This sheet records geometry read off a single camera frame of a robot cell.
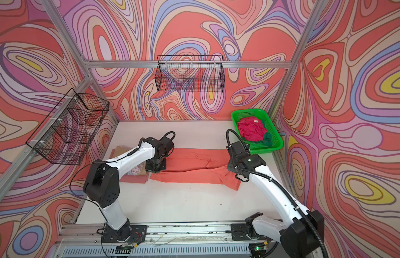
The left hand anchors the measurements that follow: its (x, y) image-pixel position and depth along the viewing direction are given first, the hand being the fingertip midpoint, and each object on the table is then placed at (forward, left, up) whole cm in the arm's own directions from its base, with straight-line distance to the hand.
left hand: (161, 170), depth 88 cm
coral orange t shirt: (+6, -20, -6) cm, 22 cm away
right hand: (-3, -41, +7) cm, 41 cm away
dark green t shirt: (+22, -65, -1) cm, 68 cm away
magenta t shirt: (+30, -56, +1) cm, 63 cm away
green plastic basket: (+17, -58, -3) cm, 61 cm away
